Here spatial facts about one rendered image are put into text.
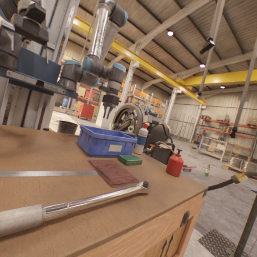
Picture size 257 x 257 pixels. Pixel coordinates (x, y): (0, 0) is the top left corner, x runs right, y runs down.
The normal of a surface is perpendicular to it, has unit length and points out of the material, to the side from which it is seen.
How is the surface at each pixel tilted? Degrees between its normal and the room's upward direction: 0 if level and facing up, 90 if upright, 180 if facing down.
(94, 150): 90
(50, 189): 0
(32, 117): 90
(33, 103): 90
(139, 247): 90
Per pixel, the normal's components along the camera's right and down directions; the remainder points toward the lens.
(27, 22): 0.85, -0.16
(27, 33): 0.14, 0.99
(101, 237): 0.27, -0.96
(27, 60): 0.74, 0.22
